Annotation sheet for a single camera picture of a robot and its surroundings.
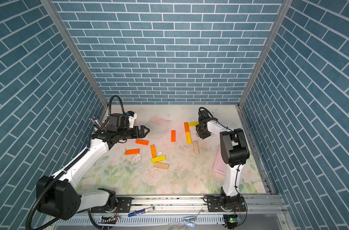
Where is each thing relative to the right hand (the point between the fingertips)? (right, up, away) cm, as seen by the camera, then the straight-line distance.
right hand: (198, 131), depth 102 cm
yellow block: (-27, -16, -12) cm, 34 cm away
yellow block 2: (-4, +5, +6) cm, 9 cm away
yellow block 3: (-7, -6, -3) cm, 9 cm away
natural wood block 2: (-2, -11, -6) cm, 12 cm away
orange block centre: (-18, -3, -1) cm, 19 cm away
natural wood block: (-25, -19, -15) cm, 35 cm away
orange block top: (-9, +3, +5) cm, 10 cm away
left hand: (-32, +3, -20) cm, 38 cm away
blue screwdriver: (-33, -37, -31) cm, 58 cm away
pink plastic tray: (+11, -19, -17) cm, 27 cm away
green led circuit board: (+14, -41, -31) cm, 53 cm away
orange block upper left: (-39, -7, -5) cm, 40 cm away
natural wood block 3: (-2, -1, -7) cm, 8 cm away
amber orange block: (-31, -12, -7) cm, 34 cm away
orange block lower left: (-45, -12, -8) cm, 47 cm away
